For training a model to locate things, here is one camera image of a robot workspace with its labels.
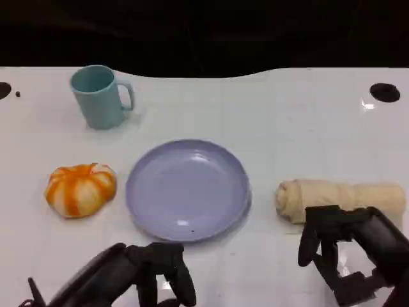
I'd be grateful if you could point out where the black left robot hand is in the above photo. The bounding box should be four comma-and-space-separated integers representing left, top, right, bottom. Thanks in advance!
47, 242, 197, 307

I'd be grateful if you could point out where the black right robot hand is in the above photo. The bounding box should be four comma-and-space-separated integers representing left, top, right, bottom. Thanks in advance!
298, 205, 409, 307

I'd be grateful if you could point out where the beige towel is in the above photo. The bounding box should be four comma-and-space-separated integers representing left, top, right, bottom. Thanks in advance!
274, 178, 407, 225

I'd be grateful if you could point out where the orange and white bread roll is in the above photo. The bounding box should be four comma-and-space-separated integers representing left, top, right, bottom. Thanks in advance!
44, 162, 118, 219

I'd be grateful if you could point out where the lilac plate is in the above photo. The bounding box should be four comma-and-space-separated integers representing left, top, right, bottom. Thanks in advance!
125, 138, 252, 243

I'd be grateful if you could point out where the pale green mug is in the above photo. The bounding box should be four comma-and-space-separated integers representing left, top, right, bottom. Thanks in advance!
70, 65, 135, 130

